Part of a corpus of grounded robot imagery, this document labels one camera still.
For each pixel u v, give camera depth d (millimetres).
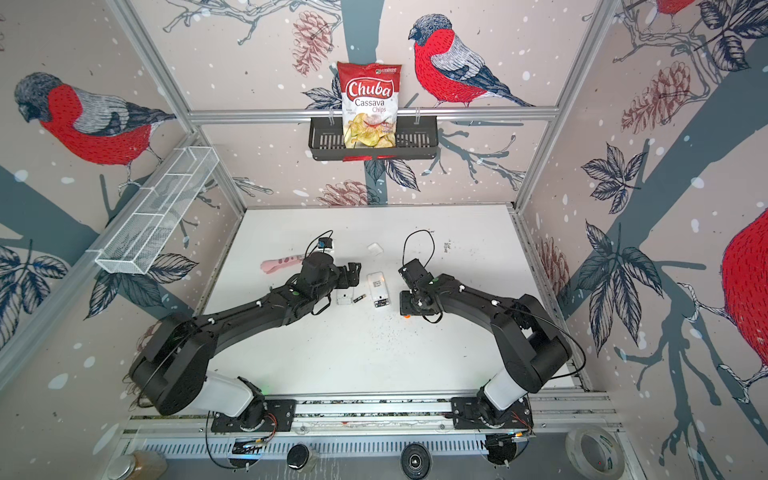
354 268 814
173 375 429
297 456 602
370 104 835
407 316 898
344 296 947
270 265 1005
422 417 747
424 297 650
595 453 698
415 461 588
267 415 726
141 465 610
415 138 946
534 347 445
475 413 727
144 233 731
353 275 802
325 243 772
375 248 1072
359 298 949
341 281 795
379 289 969
